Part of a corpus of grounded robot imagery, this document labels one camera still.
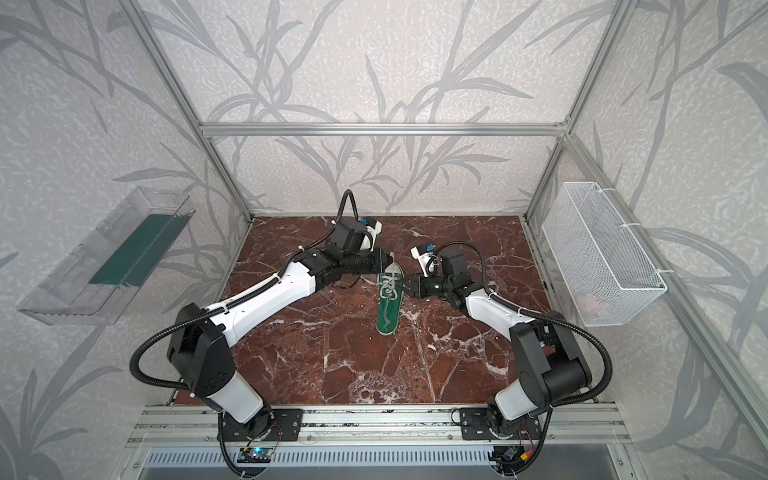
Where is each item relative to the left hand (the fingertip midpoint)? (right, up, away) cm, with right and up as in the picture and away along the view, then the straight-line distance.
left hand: (399, 252), depth 80 cm
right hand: (+1, -7, +6) cm, 9 cm away
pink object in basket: (+47, -13, -8) cm, 49 cm away
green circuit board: (-34, -49, -9) cm, 60 cm away
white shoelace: (-4, -12, +14) cm, 19 cm away
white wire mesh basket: (+43, -4, -19) cm, 47 cm away
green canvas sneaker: (-4, -21, +6) cm, 22 cm away
